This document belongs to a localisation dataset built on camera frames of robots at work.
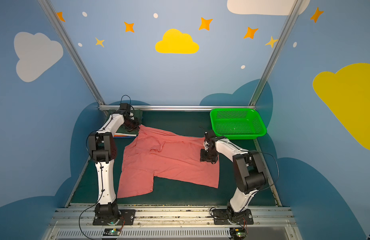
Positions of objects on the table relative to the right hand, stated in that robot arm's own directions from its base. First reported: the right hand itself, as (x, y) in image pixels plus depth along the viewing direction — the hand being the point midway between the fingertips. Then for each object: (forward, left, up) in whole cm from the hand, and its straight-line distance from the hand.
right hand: (205, 158), depth 93 cm
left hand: (+22, +46, +3) cm, 51 cm away
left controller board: (-41, +46, -2) cm, 61 cm away
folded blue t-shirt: (+13, +56, +1) cm, 58 cm away
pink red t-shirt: (+3, +35, -3) cm, 36 cm away
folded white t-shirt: (+14, +55, +3) cm, 57 cm away
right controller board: (-38, -15, -4) cm, 41 cm away
